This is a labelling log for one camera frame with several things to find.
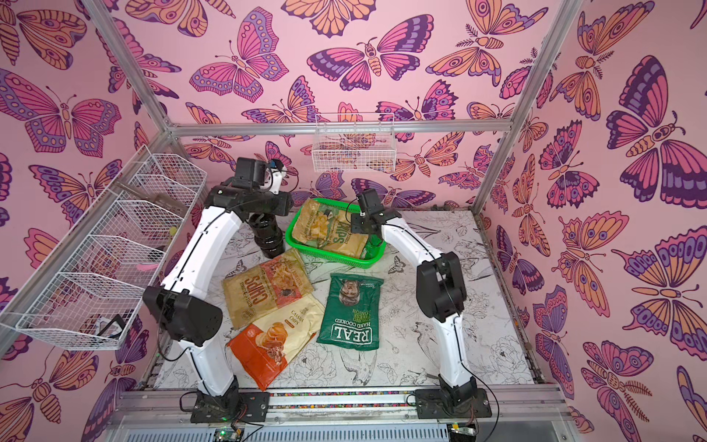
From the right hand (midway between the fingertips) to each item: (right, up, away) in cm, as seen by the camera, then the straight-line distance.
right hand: (352, 223), depth 97 cm
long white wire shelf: (-61, -20, -32) cm, 71 cm away
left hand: (-18, +7, -14) cm, 23 cm away
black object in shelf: (-55, -24, -32) cm, 68 cm away
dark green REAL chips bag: (0, -29, -7) cm, 30 cm away
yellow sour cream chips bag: (-12, 0, +12) cm, 17 cm away
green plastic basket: (-9, -12, +3) cm, 15 cm away
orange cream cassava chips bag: (-27, -39, -14) cm, 49 cm away
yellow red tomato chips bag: (-33, -24, -3) cm, 41 cm away
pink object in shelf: (-55, -13, -24) cm, 62 cm away
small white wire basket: (-1, +28, 0) cm, 28 cm away
